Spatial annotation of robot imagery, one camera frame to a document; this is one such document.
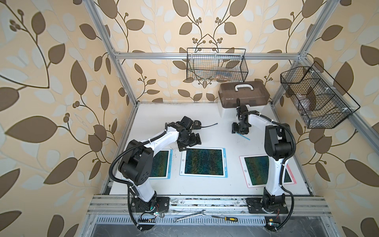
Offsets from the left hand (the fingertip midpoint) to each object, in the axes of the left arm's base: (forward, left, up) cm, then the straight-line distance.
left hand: (194, 143), depth 88 cm
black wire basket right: (+12, -64, +26) cm, 70 cm away
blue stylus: (+11, -34, -8) cm, 36 cm away
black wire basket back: (+47, -16, +25) cm, 55 cm away
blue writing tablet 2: (-10, +20, -9) cm, 24 cm away
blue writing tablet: (-8, -10, -9) cm, 15 cm away
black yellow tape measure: (+19, -2, -7) cm, 20 cm away
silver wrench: (-37, +8, -9) cm, 39 cm away
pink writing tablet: (-13, -37, -9) cm, 40 cm away
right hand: (+14, -30, -8) cm, 34 cm away
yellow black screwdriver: (-36, -18, -8) cm, 41 cm away
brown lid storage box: (+32, -39, +12) cm, 52 cm away
